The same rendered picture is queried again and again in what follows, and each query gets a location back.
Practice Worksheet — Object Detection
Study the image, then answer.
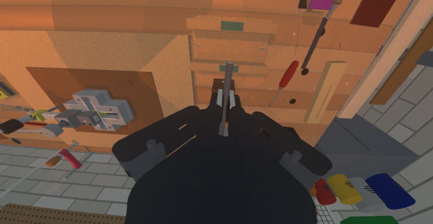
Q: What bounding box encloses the light wooden slotted block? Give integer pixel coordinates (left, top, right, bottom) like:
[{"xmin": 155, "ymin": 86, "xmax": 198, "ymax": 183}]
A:
[{"xmin": 303, "ymin": 60, "xmax": 349, "ymax": 124}]

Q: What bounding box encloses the green cylinder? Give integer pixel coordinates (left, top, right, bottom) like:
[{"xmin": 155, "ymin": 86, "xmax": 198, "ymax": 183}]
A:
[{"xmin": 339, "ymin": 215, "xmax": 400, "ymax": 224}]

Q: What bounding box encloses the dark grey trammel carriage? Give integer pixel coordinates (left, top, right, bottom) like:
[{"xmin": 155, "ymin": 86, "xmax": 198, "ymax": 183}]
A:
[{"xmin": 54, "ymin": 110, "xmax": 102, "ymax": 129}]

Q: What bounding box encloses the brown wooden plank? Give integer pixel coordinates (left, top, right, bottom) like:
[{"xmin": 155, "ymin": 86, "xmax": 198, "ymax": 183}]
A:
[{"xmin": 369, "ymin": 25, "xmax": 433, "ymax": 106}]

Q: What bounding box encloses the grey cross trammel base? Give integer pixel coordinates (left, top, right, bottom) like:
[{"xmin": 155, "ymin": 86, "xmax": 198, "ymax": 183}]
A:
[{"xmin": 62, "ymin": 88, "xmax": 135, "ymax": 132}]

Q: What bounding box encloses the red-handled screwdriver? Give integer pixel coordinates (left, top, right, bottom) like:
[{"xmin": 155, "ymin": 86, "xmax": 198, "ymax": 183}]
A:
[{"xmin": 268, "ymin": 60, "xmax": 300, "ymax": 108}]

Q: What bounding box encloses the grey cylinder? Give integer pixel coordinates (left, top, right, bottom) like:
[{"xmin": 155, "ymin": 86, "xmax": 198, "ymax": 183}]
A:
[{"xmin": 348, "ymin": 176, "xmax": 387, "ymax": 213}]

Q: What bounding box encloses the grey box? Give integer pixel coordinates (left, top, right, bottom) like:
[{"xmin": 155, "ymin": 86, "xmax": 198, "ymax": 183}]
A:
[{"xmin": 313, "ymin": 113, "xmax": 420, "ymax": 188}]

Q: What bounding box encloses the blue cylinder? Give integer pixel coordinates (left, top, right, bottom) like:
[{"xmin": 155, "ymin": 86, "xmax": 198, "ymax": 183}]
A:
[{"xmin": 365, "ymin": 173, "xmax": 416, "ymax": 211}]

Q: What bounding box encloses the dark red board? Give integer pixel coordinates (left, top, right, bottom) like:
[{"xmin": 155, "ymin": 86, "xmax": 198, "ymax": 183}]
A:
[{"xmin": 349, "ymin": 0, "xmax": 409, "ymax": 28}]

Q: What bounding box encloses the brown hardboard blank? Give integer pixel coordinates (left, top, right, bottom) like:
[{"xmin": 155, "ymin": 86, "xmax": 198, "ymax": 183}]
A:
[{"xmin": 25, "ymin": 66, "xmax": 165, "ymax": 136}]

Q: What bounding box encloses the black round knob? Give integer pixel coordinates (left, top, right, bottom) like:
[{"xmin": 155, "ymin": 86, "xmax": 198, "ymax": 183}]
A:
[{"xmin": 0, "ymin": 118, "xmax": 25, "ymax": 136}]

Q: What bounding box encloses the grey hex key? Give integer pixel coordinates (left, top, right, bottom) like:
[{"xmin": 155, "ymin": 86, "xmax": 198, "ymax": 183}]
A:
[{"xmin": 218, "ymin": 61, "xmax": 235, "ymax": 137}]

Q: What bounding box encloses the brown wooden rest block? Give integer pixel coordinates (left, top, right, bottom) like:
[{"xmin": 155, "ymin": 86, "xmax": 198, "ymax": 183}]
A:
[{"xmin": 212, "ymin": 78, "xmax": 238, "ymax": 97}]

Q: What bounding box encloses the red bar clamp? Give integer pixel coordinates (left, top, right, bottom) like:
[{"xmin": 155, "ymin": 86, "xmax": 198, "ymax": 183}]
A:
[{"xmin": 0, "ymin": 140, "xmax": 92, "ymax": 199}]

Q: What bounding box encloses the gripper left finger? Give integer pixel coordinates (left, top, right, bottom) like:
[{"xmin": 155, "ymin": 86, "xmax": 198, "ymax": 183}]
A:
[{"xmin": 112, "ymin": 88, "xmax": 225, "ymax": 179}]

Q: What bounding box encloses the white wire grid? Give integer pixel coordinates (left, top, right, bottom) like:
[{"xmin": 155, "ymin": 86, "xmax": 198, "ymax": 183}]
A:
[{"xmin": 315, "ymin": 204, "xmax": 340, "ymax": 224}]

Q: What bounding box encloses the wooden fixture with green labels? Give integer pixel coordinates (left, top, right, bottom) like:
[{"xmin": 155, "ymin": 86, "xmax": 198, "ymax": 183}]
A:
[{"xmin": 185, "ymin": 14, "xmax": 279, "ymax": 80}]

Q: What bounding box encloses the red cylinder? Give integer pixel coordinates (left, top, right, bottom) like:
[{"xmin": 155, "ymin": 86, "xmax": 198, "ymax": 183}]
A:
[{"xmin": 310, "ymin": 178, "xmax": 338, "ymax": 206}]

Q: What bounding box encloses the red flat bar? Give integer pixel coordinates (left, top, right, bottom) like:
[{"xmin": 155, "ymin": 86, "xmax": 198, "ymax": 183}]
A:
[{"xmin": 14, "ymin": 122, "xmax": 48, "ymax": 134}]

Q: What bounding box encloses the yellow-green block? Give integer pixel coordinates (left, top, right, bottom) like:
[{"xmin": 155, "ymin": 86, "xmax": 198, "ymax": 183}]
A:
[{"xmin": 28, "ymin": 108, "xmax": 48, "ymax": 122}]

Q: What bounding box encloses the yellow cylinder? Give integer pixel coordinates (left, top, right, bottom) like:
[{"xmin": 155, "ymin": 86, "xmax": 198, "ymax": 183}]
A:
[{"xmin": 326, "ymin": 173, "xmax": 363, "ymax": 205}]

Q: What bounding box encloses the blue and yellow flat tool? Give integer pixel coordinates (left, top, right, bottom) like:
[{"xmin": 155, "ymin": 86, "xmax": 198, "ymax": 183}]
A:
[{"xmin": 0, "ymin": 81, "xmax": 17, "ymax": 100}]

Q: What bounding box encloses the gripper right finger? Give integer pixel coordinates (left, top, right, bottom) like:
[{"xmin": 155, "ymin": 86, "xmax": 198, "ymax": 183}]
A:
[{"xmin": 227, "ymin": 89, "xmax": 333, "ymax": 178}]

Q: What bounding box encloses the grey round trammel end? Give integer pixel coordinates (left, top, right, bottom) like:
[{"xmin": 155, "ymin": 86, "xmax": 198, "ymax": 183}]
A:
[{"xmin": 40, "ymin": 122, "xmax": 66, "ymax": 139}]

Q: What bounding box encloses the brown pegboard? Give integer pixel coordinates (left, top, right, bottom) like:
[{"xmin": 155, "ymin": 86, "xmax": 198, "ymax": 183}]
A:
[{"xmin": 0, "ymin": 202, "xmax": 127, "ymax": 224}]

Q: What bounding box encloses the light particle board sheet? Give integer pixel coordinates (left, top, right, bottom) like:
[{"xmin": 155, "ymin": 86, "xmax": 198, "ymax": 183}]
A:
[{"xmin": 0, "ymin": 30, "xmax": 195, "ymax": 150}]

